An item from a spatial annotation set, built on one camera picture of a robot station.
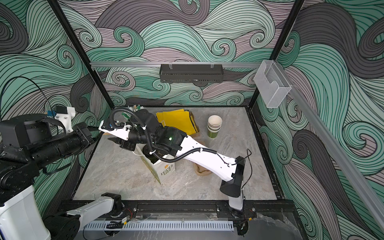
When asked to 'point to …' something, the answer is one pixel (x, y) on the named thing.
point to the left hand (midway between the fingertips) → (107, 126)
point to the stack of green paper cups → (214, 125)
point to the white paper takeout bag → (164, 168)
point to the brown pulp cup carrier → (201, 170)
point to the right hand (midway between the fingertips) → (112, 132)
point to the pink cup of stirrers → (136, 108)
